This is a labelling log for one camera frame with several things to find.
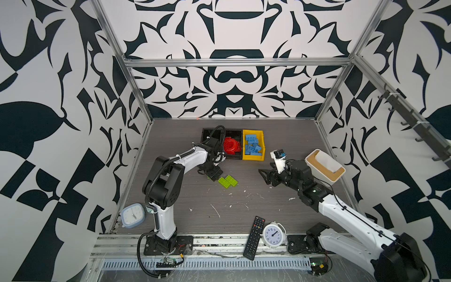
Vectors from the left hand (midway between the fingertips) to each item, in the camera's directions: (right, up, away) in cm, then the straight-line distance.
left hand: (211, 169), depth 94 cm
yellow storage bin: (+28, +18, +11) cm, 35 cm away
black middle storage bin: (+14, +18, +8) cm, 24 cm away
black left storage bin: (+3, +19, -12) cm, 22 cm away
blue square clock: (-34, -18, -15) cm, 41 cm away
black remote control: (+19, -26, -20) cm, 38 cm away
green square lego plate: (+9, -6, -3) cm, 11 cm away
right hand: (+26, +4, -15) cm, 30 cm away
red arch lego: (+11, +12, +8) cm, 18 cm away
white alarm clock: (+28, -24, -19) cm, 42 cm away
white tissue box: (+59, +1, -2) cm, 59 cm away
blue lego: (+23, +11, +8) cm, 26 cm away
